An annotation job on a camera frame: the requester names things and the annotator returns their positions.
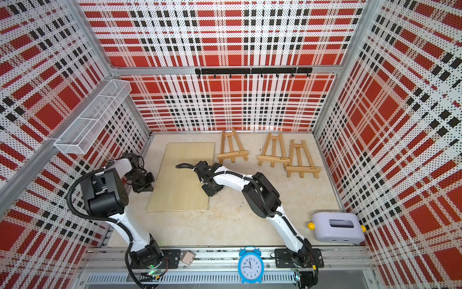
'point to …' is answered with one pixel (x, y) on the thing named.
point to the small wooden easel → (299, 168)
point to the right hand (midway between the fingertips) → (216, 190)
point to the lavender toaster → (337, 227)
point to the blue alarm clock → (251, 267)
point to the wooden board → (180, 189)
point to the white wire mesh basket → (82, 133)
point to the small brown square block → (187, 257)
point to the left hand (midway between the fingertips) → (157, 187)
